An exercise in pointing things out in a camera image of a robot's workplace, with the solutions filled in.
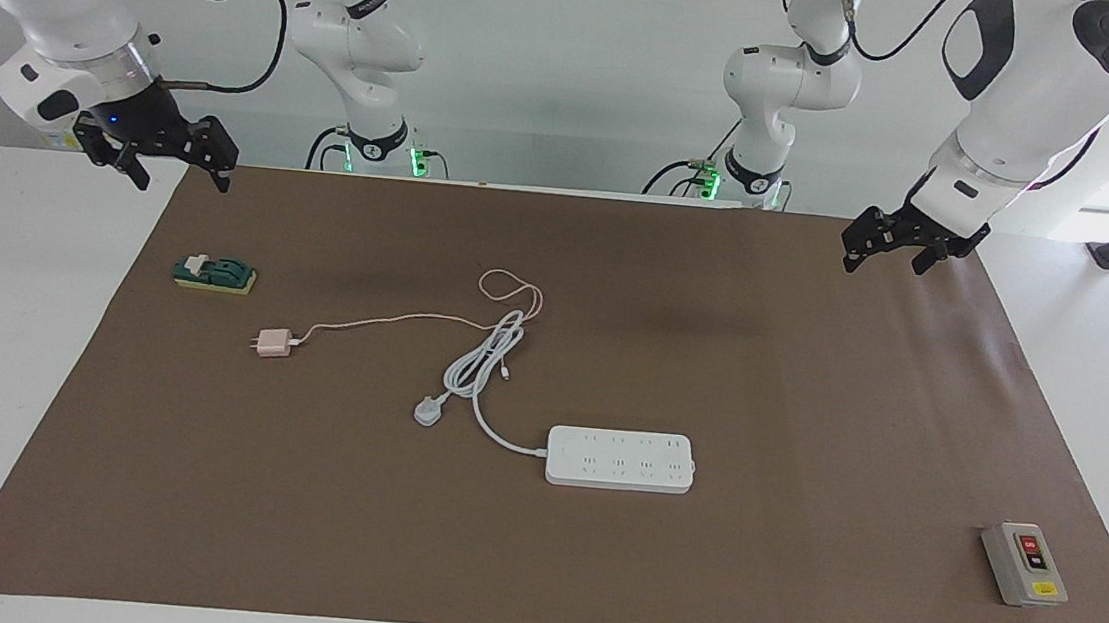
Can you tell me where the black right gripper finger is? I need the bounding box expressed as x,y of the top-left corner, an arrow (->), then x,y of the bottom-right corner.
179,113 -> 242,195
68,112 -> 157,193

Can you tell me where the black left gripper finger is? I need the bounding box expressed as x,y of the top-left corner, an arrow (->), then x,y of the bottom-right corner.
839,204 -> 916,279
911,241 -> 963,280

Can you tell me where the pink charger adapter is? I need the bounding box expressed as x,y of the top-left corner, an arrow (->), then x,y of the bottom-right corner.
249,325 -> 295,362

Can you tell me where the pink charging cable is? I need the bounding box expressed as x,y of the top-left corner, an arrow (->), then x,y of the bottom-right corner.
289,251 -> 547,383

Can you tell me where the white power strip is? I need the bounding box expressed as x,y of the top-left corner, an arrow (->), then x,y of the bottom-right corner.
542,423 -> 700,497

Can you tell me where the green circuit board module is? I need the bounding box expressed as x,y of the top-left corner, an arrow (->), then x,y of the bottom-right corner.
171,251 -> 260,297

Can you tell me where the brown table mat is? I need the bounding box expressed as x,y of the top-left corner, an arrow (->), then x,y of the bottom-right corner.
0,143 -> 1109,623

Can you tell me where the black right arm base cable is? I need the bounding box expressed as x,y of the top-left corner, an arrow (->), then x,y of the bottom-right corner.
304,124 -> 351,174

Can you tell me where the black arm base cable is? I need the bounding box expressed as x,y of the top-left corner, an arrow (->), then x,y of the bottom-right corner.
304,124 -> 351,174
640,109 -> 743,205

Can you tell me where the black left arm base cable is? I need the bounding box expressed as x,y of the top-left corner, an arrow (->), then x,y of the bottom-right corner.
640,109 -> 743,205

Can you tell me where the grey on-off switch box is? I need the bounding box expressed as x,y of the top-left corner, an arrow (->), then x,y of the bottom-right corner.
976,519 -> 1076,611

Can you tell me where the white power cord with plug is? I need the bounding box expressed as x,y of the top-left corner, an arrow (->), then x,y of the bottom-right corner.
410,302 -> 563,458

